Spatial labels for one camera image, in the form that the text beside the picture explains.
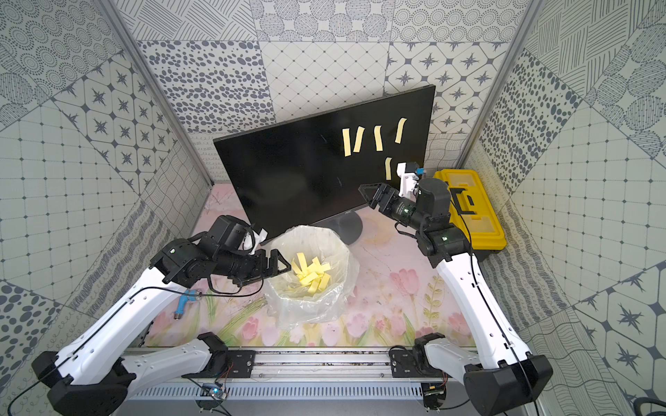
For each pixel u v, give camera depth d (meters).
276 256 0.61
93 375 0.38
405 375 0.73
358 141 0.71
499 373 0.36
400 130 0.74
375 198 0.58
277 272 0.59
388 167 0.80
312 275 0.72
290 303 0.58
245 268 0.57
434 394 0.72
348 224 1.05
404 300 0.88
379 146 0.71
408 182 0.61
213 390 0.71
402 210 0.57
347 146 0.70
